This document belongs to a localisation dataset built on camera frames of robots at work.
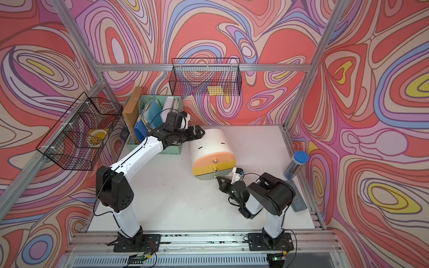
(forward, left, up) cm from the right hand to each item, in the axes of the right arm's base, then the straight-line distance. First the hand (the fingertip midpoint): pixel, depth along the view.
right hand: (217, 182), depth 90 cm
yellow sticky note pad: (+39, -1, +32) cm, 50 cm away
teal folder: (+31, +35, +23) cm, 52 cm away
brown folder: (+23, +42, +31) cm, 57 cm away
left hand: (+17, +8, +21) cm, 28 cm away
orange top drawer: (+3, +2, +18) cm, 19 cm away
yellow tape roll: (+7, +51, +32) cm, 61 cm away
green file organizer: (+47, +44, +22) cm, 68 cm away
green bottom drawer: (+1, +4, +4) cm, 5 cm away
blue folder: (+23, +42, +18) cm, 51 cm away
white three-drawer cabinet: (+13, +1, +20) cm, 24 cm away
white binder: (+38, +26, +24) cm, 52 cm away
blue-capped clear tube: (+4, -41, +15) cm, 44 cm away
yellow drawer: (+1, +6, +11) cm, 13 cm away
